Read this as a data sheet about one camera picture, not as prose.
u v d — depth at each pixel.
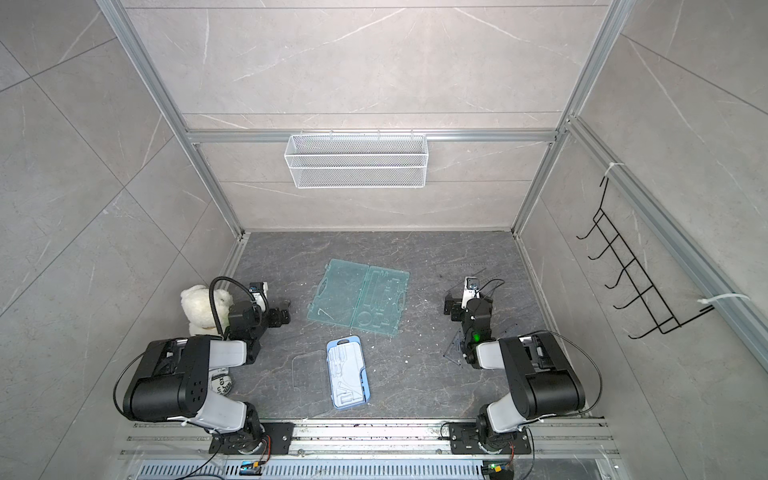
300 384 0.83
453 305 0.84
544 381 0.45
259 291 0.81
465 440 0.73
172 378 0.46
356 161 1.01
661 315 0.61
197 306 0.75
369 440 0.75
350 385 0.82
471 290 0.80
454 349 0.89
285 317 0.87
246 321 0.73
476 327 0.71
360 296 1.00
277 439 0.73
